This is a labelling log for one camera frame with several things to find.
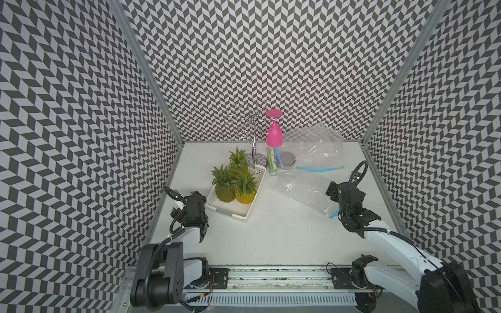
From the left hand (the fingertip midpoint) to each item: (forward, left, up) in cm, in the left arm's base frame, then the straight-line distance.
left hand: (184, 199), depth 88 cm
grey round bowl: (+23, -50, -1) cm, 55 cm away
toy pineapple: (+2, -20, +10) cm, 22 cm away
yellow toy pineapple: (+12, -25, +10) cm, 29 cm away
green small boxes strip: (+22, -41, 0) cm, 46 cm away
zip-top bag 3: (+12, -61, -10) cm, 63 cm away
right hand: (+2, -71, +6) cm, 71 cm away
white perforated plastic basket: (-2, -23, -6) cm, 24 cm away
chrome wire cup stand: (+25, -32, -2) cm, 41 cm away
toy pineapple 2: (-1, -29, +13) cm, 31 cm away
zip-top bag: (+45, -66, -3) cm, 80 cm away
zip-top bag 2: (+26, -63, -3) cm, 68 cm away
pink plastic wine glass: (+25, -41, +16) cm, 51 cm away
